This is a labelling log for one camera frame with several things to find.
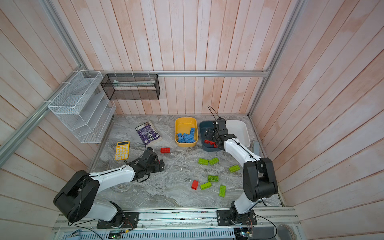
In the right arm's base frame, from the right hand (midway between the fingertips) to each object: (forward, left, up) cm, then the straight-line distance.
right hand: (210, 133), depth 93 cm
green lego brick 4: (-31, -6, -13) cm, 35 cm away
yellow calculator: (-8, +58, -10) cm, 60 cm away
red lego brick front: (-29, +10, -11) cm, 33 cm away
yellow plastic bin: (+17, +19, -12) cm, 29 cm away
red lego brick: (+1, +1, -11) cm, 11 cm away
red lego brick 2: (-1, -3, -10) cm, 10 cm away
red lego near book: (-7, +30, -11) cm, 32 cm away
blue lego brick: (+11, +12, -12) cm, 20 cm away
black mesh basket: (+30, +55, +14) cm, 64 cm away
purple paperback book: (+6, +44, -10) cm, 45 cm away
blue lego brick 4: (+1, +13, -10) cm, 16 cm away
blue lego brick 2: (+3, +15, -8) cm, 18 cm away
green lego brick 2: (-25, -1, -11) cm, 27 cm away
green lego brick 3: (-29, +3, -11) cm, 31 cm away
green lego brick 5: (-18, -14, -12) cm, 26 cm away
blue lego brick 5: (+1, +19, -9) cm, 21 cm away
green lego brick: (-13, -2, -13) cm, 18 cm away
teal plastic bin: (-5, +2, -9) cm, 10 cm away
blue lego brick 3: (+4, +20, -9) cm, 22 cm away
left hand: (-19, +33, -11) cm, 39 cm away
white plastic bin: (+15, -24, -13) cm, 31 cm away
